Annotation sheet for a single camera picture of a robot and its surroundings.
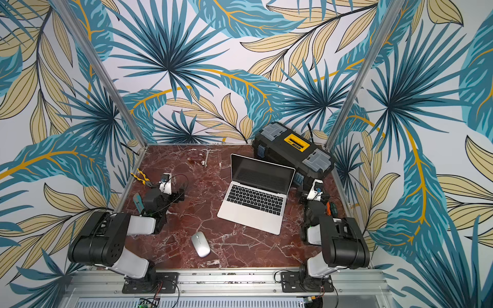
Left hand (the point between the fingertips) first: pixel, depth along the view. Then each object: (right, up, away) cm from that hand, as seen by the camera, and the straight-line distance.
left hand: (173, 183), depth 92 cm
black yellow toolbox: (+51, +20, +5) cm, 55 cm away
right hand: (+60, +1, -5) cm, 60 cm away
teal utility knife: (-18, -10, +2) cm, 21 cm away
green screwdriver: (+77, -13, -1) cm, 78 cm away
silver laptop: (+40, -7, +5) cm, 41 cm away
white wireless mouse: (+16, -25, -11) cm, 31 cm away
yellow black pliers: (-18, 0, +8) cm, 20 cm away
